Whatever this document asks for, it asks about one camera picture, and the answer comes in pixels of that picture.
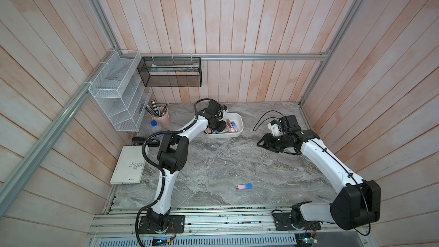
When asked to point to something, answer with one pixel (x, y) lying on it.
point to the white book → (130, 167)
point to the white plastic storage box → (235, 117)
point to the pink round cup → (163, 120)
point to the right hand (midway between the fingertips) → (259, 143)
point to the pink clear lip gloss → (228, 122)
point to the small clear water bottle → (155, 130)
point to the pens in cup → (155, 111)
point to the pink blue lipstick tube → (234, 126)
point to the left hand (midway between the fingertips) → (222, 127)
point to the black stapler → (139, 141)
